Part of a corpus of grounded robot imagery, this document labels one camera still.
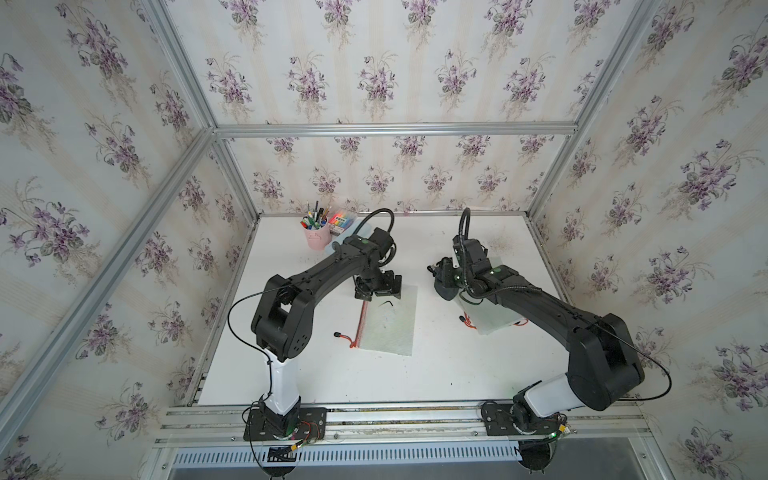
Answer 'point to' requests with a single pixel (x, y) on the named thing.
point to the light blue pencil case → (362, 227)
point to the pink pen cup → (317, 232)
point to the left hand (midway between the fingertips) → (389, 297)
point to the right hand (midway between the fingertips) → (449, 273)
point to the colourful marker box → (338, 222)
